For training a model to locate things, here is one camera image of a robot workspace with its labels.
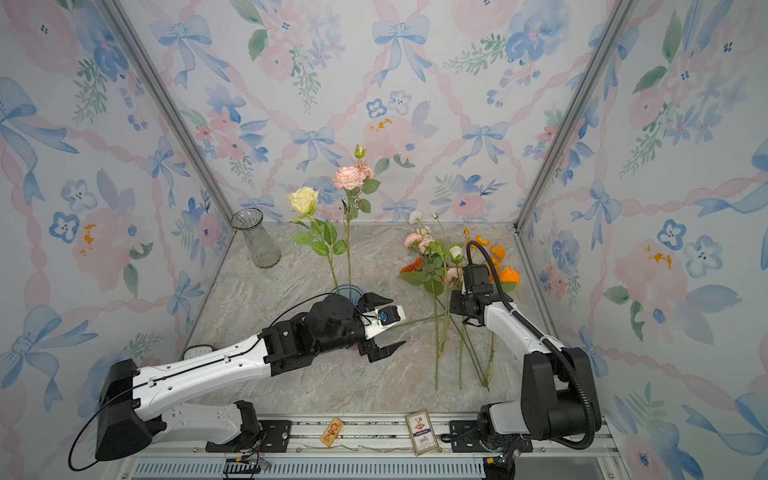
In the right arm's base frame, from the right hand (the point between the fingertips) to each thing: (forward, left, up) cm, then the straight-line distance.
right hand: (461, 300), depth 91 cm
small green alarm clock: (-16, +75, -1) cm, 77 cm away
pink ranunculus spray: (+12, +8, -3) cm, 15 cm away
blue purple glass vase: (-7, +32, +14) cm, 36 cm away
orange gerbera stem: (+18, +14, -7) cm, 23 cm away
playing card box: (-35, +13, -5) cm, 38 cm away
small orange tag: (-35, +36, -6) cm, 50 cm away
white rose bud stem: (+17, -1, +1) cm, 17 cm away
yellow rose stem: (+1, +37, +27) cm, 46 cm away
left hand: (-16, +20, +19) cm, 31 cm away
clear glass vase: (+22, +68, -3) cm, 71 cm away
